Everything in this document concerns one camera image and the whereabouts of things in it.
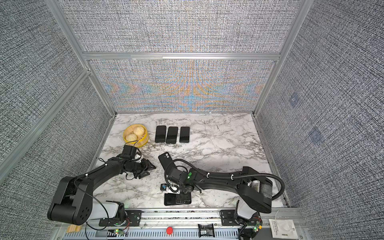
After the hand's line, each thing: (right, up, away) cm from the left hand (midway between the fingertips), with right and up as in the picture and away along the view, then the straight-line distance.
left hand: (153, 169), depth 87 cm
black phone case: (0, +20, +20) cm, 28 cm away
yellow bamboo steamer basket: (-11, +16, +13) cm, 23 cm away
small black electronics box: (+29, -23, -18) cm, 41 cm away
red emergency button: (+12, -23, -19) cm, 32 cm away
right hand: (+16, -9, -8) cm, 20 cm away
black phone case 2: (+8, +19, +21) cm, 30 cm away
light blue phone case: (+17, +20, +19) cm, 32 cm away
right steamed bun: (-14, +23, +15) cm, 31 cm away
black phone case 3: (+5, +5, +8) cm, 10 cm away
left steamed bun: (-17, +18, +10) cm, 27 cm away
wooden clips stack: (-32, -22, -18) cm, 43 cm away
